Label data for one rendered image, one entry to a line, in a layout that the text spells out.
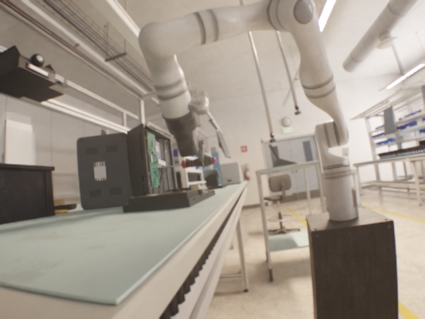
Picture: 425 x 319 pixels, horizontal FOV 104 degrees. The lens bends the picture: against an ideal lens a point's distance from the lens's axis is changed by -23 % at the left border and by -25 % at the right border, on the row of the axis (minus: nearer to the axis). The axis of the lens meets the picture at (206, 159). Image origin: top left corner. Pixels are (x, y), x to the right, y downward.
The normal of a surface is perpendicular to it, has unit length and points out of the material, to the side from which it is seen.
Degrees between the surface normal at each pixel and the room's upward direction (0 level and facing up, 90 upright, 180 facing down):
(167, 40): 128
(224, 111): 90
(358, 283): 90
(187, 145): 117
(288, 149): 90
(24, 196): 90
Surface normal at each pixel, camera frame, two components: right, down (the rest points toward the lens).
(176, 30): 0.51, 0.36
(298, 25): 0.11, 0.67
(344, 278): -0.37, -0.05
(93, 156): 0.18, -0.13
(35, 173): 0.97, -0.15
